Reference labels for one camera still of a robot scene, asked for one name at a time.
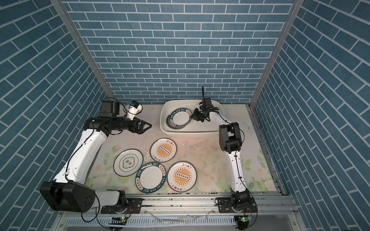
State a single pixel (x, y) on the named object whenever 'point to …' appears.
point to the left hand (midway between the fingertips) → (148, 122)
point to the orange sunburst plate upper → (163, 149)
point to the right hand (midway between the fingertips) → (191, 116)
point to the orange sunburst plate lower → (182, 176)
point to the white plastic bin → (194, 128)
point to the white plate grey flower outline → (128, 162)
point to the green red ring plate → (169, 119)
